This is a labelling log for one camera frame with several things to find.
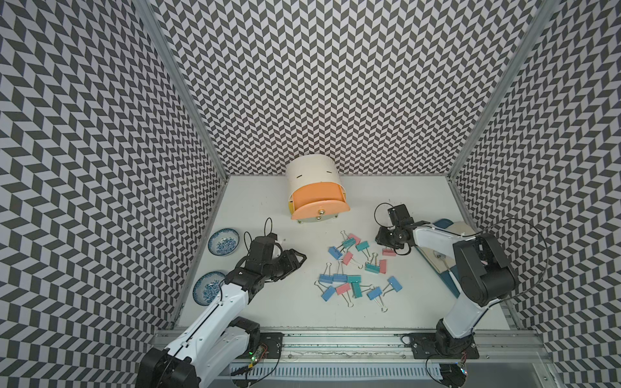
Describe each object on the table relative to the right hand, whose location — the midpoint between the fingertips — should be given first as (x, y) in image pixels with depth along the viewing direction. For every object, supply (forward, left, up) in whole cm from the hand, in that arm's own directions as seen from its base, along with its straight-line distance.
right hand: (380, 242), depth 96 cm
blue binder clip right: (-16, -3, -1) cm, 17 cm away
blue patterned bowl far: (-1, +62, +3) cm, 63 cm away
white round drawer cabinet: (+20, +29, +21) cm, 42 cm away
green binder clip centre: (-15, +12, 0) cm, 19 cm away
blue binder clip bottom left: (-19, +22, -1) cm, 29 cm away
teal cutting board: (+6, -25, +4) cm, 26 cm away
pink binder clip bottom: (-19, +16, 0) cm, 25 cm away
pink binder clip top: (+1, +10, 0) cm, 10 cm away
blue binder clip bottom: (-20, +5, -1) cm, 21 cm away
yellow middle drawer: (+4, +34, +19) cm, 39 cm away
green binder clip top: (-2, +13, +2) cm, 13 cm away
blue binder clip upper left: (-4, +19, 0) cm, 19 cm away
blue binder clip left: (-14, +23, -1) cm, 27 cm away
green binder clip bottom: (-19, +11, 0) cm, 22 cm away
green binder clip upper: (-2, +8, +1) cm, 8 cm away
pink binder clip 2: (-9, 0, -1) cm, 9 cm away
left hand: (-13, +30, +10) cm, 34 cm away
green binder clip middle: (-10, +5, -1) cm, 11 cm away
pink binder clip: (-7, +14, 0) cm, 16 cm away
